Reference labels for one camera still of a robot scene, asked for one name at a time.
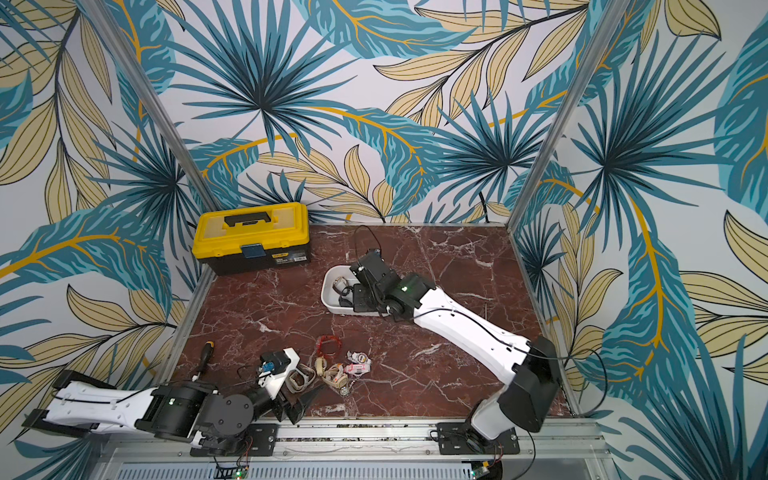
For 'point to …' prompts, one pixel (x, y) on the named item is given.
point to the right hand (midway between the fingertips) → (360, 295)
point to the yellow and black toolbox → (240, 239)
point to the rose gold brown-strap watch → (340, 285)
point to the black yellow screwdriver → (208, 349)
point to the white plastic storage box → (330, 297)
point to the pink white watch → (359, 363)
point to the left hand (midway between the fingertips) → (308, 375)
